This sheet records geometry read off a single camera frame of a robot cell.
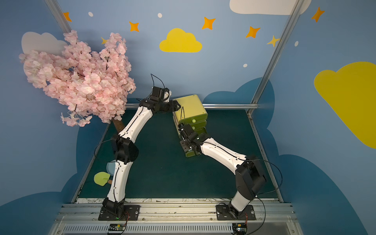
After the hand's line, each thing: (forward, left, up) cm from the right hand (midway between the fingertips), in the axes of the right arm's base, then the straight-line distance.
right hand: (188, 139), depth 87 cm
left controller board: (-45, +33, -15) cm, 57 cm away
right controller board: (-41, -29, -17) cm, 53 cm away
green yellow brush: (-22, +51, -14) cm, 57 cm away
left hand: (+21, +9, +9) cm, 24 cm away
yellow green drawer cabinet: (+17, -1, +6) cm, 18 cm away
